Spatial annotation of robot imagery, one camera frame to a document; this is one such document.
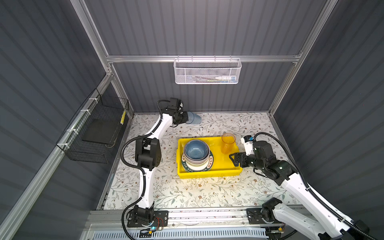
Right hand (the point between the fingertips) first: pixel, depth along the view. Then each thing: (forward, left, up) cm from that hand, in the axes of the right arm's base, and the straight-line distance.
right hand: (237, 155), depth 77 cm
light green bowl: (-1, +21, -12) cm, 24 cm away
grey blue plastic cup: (+25, +23, +2) cm, 34 cm away
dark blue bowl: (+9, +22, -8) cm, 25 cm away
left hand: (+30, +28, -3) cm, 42 cm away
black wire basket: (+10, +74, +11) cm, 76 cm away
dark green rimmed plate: (+6, +13, -13) cm, 19 cm away
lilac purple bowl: (-1, +21, -5) cm, 21 cm away
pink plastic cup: (+17, +2, -11) cm, 20 cm away
